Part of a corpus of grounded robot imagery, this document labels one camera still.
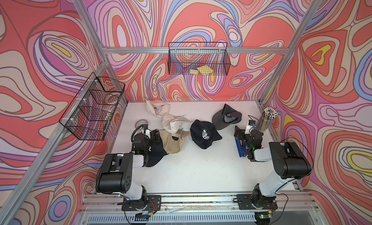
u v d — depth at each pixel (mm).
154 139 842
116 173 460
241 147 908
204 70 908
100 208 736
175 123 910
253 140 733
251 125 817
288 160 485
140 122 1042
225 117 1078
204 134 986
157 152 857
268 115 882
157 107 1141
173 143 917
